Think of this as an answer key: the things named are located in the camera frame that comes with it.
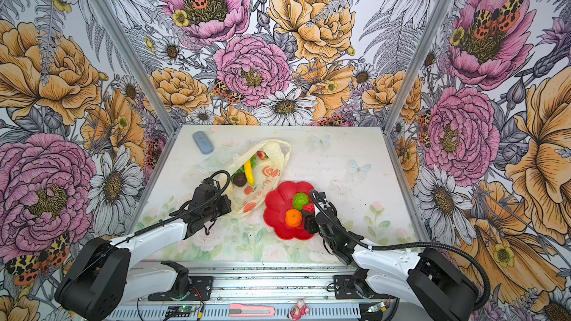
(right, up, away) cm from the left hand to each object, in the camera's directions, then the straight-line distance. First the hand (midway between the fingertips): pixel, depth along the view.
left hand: (230, 207), depth 90 cm
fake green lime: (+28, +3, -1) cm, 28 cm away
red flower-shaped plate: (+19, +1, +3) cm, 20 cm away
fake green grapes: (+3, +14, +8) cm, 17 cm away
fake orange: (+25, -3, -5) cm, 26 cm away
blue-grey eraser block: (-20, +27, +24) cm, 41 cm away
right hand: (+32, -2, -4) cm, 32 cm away
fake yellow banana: (+6, +13, +7) cm, 16 cm away
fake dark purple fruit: (+2, +10, +8) cm, 13 cm away
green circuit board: (-10, -27, -19) cm, 35 cm away
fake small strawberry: (+11, +20, +15) cm, 28 cm away
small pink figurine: (+26, -26, -23) cm, 43 cm away
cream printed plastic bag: (+6, +2, +4) cm, 7 cm away
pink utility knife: (+12, -27, -20) cm, 36 cm away
